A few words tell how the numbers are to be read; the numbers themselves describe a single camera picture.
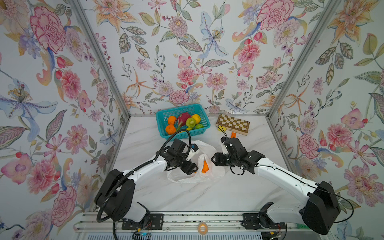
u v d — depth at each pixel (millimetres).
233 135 1081
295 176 469
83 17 724
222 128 1102
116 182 431
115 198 427
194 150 763
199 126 1067
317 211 396
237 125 1111
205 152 894
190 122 1037
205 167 859
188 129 1092
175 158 632
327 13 715
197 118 1122
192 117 1102
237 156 617
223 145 667
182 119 1098
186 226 736
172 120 1102
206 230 721
